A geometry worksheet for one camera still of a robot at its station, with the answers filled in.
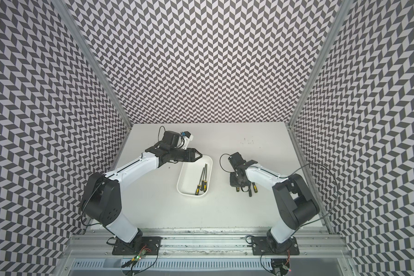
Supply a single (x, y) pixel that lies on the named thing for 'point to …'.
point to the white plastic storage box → (189, 174)
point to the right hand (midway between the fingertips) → (237, 185)
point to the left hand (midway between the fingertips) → (198, 157)
